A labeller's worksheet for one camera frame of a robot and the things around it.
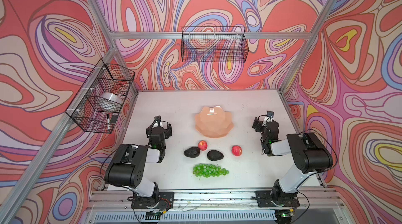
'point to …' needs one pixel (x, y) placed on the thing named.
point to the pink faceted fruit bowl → (214, 122)
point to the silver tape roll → (112, 97)
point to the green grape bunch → (209, 170)
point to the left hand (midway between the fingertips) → (161, 123)
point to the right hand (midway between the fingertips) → (263, 120)
